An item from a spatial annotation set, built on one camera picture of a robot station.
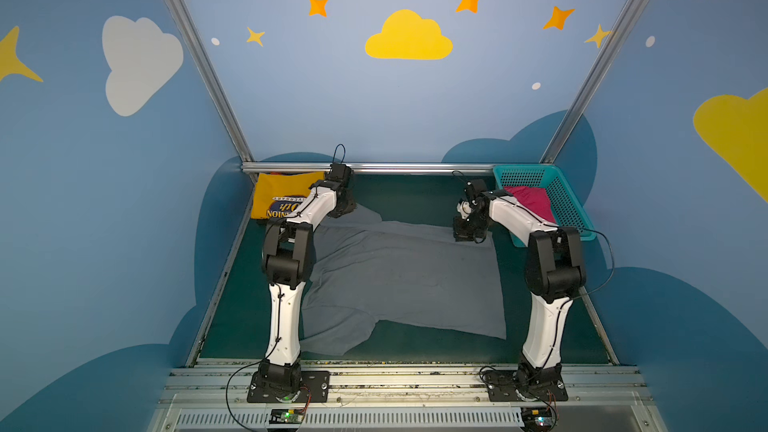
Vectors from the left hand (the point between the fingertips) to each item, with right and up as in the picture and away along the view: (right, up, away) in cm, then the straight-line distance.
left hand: (349, 206), depth 105 cm
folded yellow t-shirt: (-25, +4, 0) cm, 25 cm away
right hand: (+38, -10, -6) cm, 40 cm away
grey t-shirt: (+7, -22, -9) cm, 25 cm away
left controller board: (-11, -51, -34) cm, 62 cm away
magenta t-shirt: (+70, +3, +6) cm, 70 cm away
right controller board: (+50, -52, -34) cm, 80 cm away
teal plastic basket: (+78, -1, +2) cm, 78 cm away
